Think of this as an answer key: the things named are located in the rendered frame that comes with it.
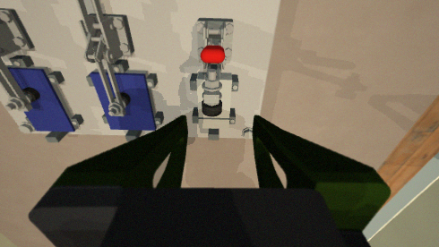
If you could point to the cream rectangular block with slot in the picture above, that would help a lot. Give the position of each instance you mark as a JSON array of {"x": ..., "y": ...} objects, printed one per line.
[{"x": 221, "y": 121}]

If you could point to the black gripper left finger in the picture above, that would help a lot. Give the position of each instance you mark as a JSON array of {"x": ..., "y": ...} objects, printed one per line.
[{"x": 133, "y": 164}]

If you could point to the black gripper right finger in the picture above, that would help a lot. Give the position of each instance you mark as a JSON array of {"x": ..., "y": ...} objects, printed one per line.
[{"x": 354, "y": 192}]

